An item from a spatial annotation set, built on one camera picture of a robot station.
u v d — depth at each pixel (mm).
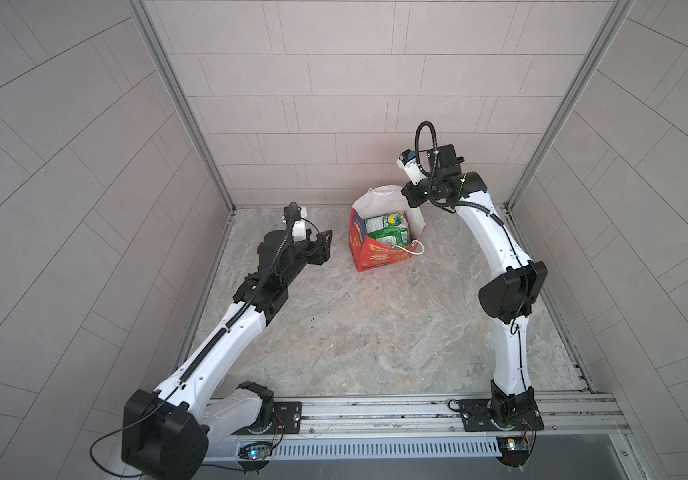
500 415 644
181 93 850
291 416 707
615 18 714
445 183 646
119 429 352
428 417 724
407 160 751
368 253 827
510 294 533
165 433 362
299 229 642
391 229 866
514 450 681
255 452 645
